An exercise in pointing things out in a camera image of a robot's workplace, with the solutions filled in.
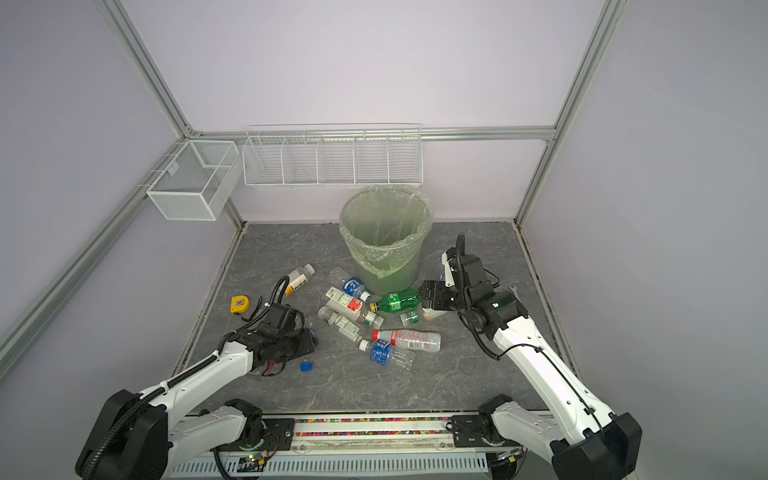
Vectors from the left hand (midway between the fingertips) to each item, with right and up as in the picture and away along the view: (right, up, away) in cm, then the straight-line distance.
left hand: (310, 346), depth 86 cm
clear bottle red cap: (+30, +2, -1) cm, 30 cm away
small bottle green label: (+29, +8, +5) cm, 31 cm away
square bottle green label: (+10, +5, +1) cm, 11 cm away
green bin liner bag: (+20, +35, +17) cm, 44 cm away
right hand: (+35, +18, -9) cm, 40 cm away
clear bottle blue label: (+22, 0, -5) cm, 23 cm away
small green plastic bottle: (+25, +12, +6) cm, 29 cm away
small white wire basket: (-42, +51, +16) cm, 68 cm away
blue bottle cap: (0, -5, -3) cm, 6 cm away
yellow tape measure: (-26, +10, +11) cm, 30 cm away
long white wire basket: (+3, +61, +19) cm, 64 cm away
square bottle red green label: (+9, +12, +5) cm, 16 cm away
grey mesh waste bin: (+21, +36, +16) cm, 44 cm away
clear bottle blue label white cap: (+12, +16, +9) cm, 22 cm away
